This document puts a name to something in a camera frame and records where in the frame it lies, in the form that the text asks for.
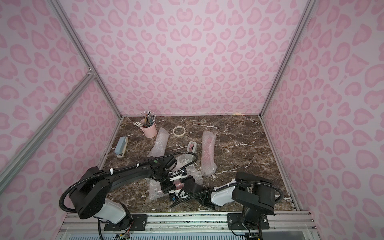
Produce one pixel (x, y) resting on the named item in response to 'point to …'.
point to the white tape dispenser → (192, 147)
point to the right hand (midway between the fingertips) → (183, 179)
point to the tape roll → (179, 131)
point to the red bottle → (178, 184)
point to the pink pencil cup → (149, 131)
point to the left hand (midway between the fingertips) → (173, 186)
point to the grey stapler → (121, 146)
